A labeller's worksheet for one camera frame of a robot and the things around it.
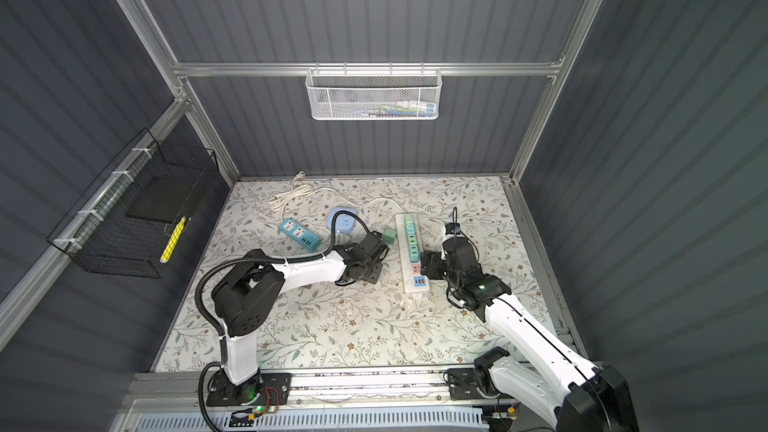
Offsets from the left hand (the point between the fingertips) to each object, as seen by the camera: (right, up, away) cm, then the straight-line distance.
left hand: (373, 269), depth 95 cm
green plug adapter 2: (+5, +10, +4) cm, 12 cm away
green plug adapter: (+12, +16, +8) cm, 21 cm away
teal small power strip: (-26, +11, +7) cm, 29 cm away
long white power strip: (+12, -3, -6) cm, 14 cm away
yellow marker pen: (-46, +12, -25) cm, 54 cm away
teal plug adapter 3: (+13, +6, -4) cm, 14 cm away
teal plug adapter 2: (+12, +10, -1) cm, 16 cm away
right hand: (+18, +6, -12) cm, 23 cm away
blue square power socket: (-7, +16, -13) cm, 22 cm away
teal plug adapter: (+12, +13, +2) cm, 17 cm away
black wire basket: (-59, +16, -24) cm, 66 cm away
